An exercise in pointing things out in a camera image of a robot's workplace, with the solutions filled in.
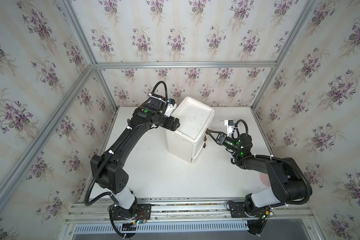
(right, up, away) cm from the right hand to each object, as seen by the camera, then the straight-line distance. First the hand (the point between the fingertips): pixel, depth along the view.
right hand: (210, 134), depth 80 cm
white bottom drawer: (-9, -16, +6) cm, 19 cm away
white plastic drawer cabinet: (-12, -3, -7) cm, 14 cm away
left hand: (-21, +6, 0) cm, 22 cm away
